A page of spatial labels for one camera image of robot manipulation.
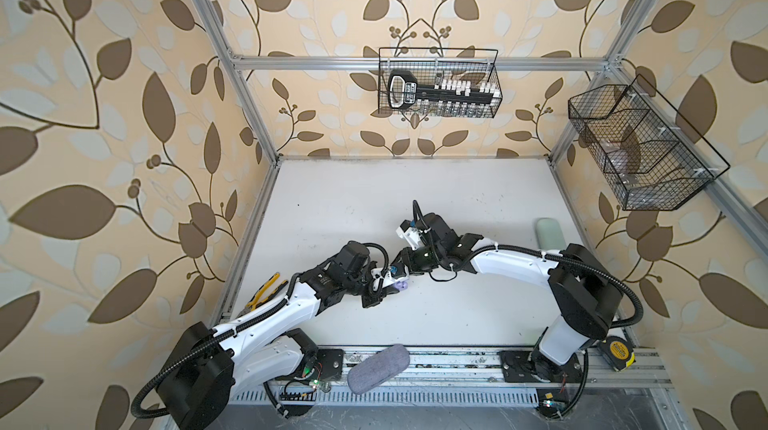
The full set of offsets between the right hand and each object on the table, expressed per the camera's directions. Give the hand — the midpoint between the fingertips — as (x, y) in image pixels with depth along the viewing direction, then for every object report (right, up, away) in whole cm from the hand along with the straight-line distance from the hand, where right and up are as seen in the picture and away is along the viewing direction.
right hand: (391, 272), depth 81 cm
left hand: (+2, -2, -1) cm, 3 cm away
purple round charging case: (+3, -2, -3) cm, 5 cm away
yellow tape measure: (+57, -18, -7) cm, 60 cm away
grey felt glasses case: (-3, -20, -10) cm, 23 cm away
